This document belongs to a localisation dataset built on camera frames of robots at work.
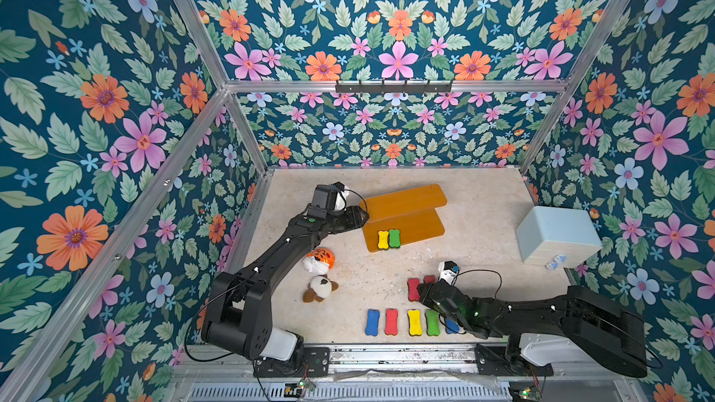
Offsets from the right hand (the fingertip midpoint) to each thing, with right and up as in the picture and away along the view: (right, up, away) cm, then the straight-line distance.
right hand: (414, 289), depth 84 cm
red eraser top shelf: (-7, -8, -4) cm, 12 cm away
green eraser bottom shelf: (-5, +14, +11) cm, 19 cm away
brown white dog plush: (-29, 0, 0) cm, 29 cm away
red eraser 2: (+5, +2, +4) cm, 7 cm away
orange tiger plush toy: (-30, +8, +3) cm, 31 cm away
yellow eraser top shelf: (0, -8, -5) cm, 9 cm away
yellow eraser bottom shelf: (-10, +14, +11) cm, 21 cm away
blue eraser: (-13, -8, -4) cm, 16 cm away
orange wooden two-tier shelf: (0, +24, +6) cm, 24 cm away
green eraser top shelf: (+4, -7, -6) cm, 10 cm away
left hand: (-15, +23, 0) cm, 28 cm away
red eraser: (0, -1, 0) cm, 1 cm away
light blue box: (+40, +17, -4) cm, 43 cm away
